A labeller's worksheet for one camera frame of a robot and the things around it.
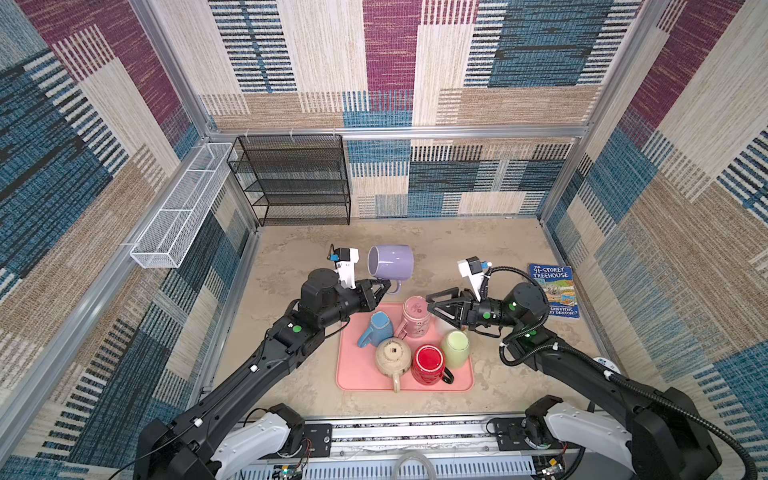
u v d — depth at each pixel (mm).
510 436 730
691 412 419
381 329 821
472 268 630
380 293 700
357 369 834
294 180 1093
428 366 761
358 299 636
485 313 632
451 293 689
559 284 987
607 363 766
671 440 397
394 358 777
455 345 789
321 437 744
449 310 690
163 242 706
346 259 657
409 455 716
